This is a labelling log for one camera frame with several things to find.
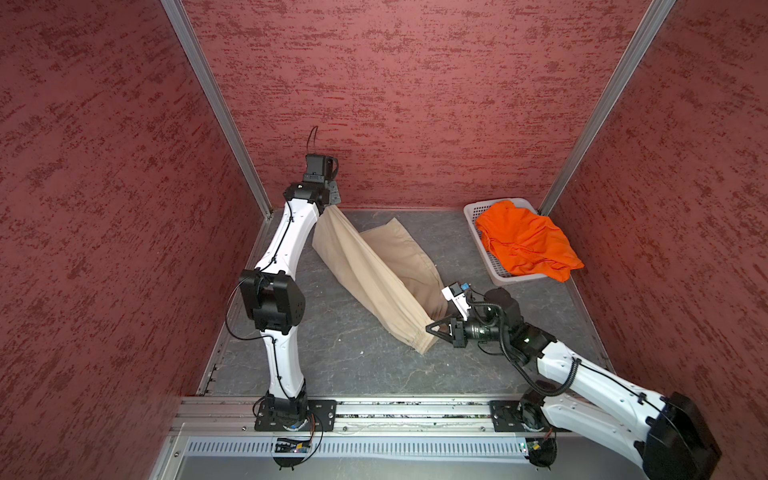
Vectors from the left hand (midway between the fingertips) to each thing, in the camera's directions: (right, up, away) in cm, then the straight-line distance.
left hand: (324, 197), depth 89 cm
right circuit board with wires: (+58, -65, -18) cm, 89 cm away
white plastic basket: (+56, -24, +7) cm, 61 cm away
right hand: (+30, -38, -17) cm, 51 cm away
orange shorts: (+69, -14, +14) cm, 72 cm away
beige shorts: (+20, -21, -10) cm, 31 cm away
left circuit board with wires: (-5, -64, -17) cm, 67 cm away
